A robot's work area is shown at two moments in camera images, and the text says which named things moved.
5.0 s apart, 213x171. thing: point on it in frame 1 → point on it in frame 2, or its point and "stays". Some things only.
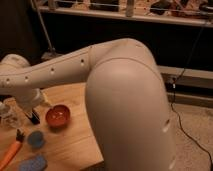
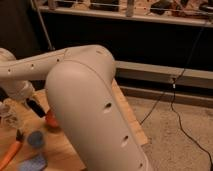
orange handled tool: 13,151 stays
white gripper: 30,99 → 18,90
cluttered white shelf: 185,12 stays
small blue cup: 35,139 stays
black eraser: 34,118 → 35,108
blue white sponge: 37,164 stays
